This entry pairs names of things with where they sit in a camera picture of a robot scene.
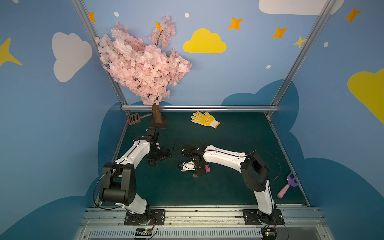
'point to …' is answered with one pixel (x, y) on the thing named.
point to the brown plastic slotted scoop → (136, 118)
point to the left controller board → (143, 232)
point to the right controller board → (269, 233)
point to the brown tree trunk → (156, 112)
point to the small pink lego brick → (207, 169)
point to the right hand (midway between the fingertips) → (200, 167)
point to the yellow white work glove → (206, 119)
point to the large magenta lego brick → (195, 175)
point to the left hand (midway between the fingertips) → (165, 158)
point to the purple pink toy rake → (293, 181)
